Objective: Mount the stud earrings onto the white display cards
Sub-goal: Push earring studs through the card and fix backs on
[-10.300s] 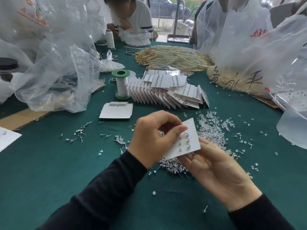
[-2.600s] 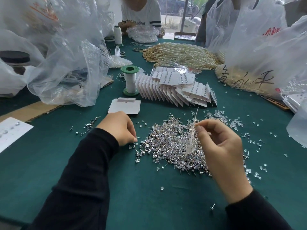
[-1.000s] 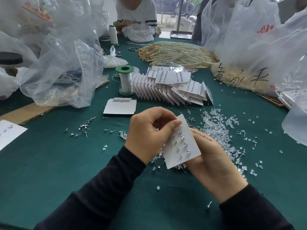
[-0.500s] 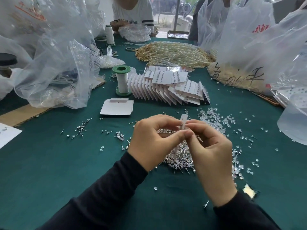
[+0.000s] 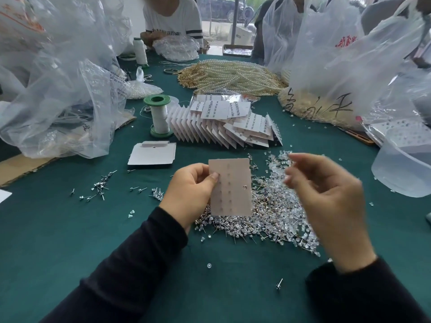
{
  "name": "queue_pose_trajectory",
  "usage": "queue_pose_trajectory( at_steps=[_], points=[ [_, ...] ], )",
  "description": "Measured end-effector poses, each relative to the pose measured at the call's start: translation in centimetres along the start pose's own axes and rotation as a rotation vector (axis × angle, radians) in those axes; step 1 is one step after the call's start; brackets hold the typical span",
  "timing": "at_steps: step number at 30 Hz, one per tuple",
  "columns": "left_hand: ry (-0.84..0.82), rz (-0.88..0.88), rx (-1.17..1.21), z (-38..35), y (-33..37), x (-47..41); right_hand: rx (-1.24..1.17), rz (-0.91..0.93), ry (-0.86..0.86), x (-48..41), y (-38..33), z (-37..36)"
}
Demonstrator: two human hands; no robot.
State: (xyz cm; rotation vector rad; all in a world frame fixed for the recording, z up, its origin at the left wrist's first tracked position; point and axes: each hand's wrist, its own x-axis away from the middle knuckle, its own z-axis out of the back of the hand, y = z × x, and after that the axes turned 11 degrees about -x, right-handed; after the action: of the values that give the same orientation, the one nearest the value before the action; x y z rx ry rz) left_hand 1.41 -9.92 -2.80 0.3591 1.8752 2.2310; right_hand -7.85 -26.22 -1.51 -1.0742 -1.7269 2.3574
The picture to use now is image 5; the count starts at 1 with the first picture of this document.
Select person's left forearm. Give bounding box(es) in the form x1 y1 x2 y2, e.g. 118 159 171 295
40 206 189 323

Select heap of clear plastic bags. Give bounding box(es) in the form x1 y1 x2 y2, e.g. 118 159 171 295
360 63 431 147

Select person's right hand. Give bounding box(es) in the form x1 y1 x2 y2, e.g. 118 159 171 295
284 153 378 275

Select small bag of pearls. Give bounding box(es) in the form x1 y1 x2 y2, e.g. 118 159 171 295
124 66 164 100

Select white thread cone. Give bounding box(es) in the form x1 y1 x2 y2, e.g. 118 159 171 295
132 36 148 67

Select person's left hand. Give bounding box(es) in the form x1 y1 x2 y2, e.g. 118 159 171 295
158 163 220 235

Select white red-printed plastic bag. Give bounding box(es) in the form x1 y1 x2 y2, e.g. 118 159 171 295
0 0 134 64

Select large clear plastic bag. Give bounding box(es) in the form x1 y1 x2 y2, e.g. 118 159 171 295
0 58 136 160

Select pile of pearl strands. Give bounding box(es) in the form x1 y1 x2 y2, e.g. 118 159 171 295
164 59 290 97

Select green spool of white thread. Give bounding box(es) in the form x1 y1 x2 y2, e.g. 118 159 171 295
144 95 174 138

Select white earring card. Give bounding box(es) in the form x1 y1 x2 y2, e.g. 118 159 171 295
208 157 254 218

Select person's right forearm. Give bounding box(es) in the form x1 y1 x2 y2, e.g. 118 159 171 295
304 257 428 323

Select orange and black tool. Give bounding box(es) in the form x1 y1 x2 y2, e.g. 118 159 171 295
338 127 375 145

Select row of white cards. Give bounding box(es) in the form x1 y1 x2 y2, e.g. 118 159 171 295
165 95 283 149

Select dark parked car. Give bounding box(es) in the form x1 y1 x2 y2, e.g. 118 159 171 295
196 0 255 23

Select brown cardboard sheet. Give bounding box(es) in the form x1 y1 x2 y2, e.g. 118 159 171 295
0 154 61 187

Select white handwritten plastic bag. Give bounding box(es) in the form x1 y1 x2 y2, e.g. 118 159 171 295
262 0 428 131

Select clear plastic bowl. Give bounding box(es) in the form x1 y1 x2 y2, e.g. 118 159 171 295
371 126 431 198

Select stack of white cards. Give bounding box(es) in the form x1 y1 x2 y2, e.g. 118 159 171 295
127 141 177 166

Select small scatter of silver studs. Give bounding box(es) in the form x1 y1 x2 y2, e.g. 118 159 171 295
69 170 119 202

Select pile of silver stud earrings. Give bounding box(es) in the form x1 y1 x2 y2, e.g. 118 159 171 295
150 153 321 258

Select clear plastic earring backs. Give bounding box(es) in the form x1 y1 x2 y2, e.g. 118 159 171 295
266 150 322 258

